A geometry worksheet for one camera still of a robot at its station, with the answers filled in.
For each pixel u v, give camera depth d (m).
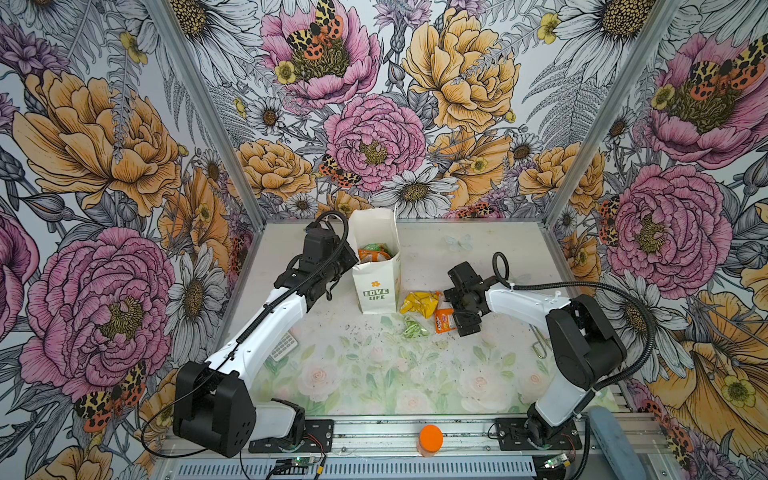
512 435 0.74
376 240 1.02
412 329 0.89
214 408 0.40
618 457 0.70
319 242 0.60
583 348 0.47
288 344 0.89
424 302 0.90
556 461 0.72
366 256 0.95
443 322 0.92
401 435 0.76
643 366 0.46
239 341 0.45
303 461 0.71
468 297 0.72
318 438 0.73
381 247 0.99
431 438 0.68
